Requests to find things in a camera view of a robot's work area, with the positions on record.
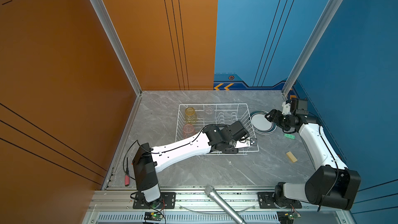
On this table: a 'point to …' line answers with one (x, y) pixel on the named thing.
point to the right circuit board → (292, 216)
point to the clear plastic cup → (209, 112)
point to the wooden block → (293, 158)
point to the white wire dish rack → (225, 114)
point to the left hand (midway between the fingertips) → (234, 138)
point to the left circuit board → (153, 216)
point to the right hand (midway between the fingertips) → (270, 118)
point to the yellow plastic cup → (190, 116)
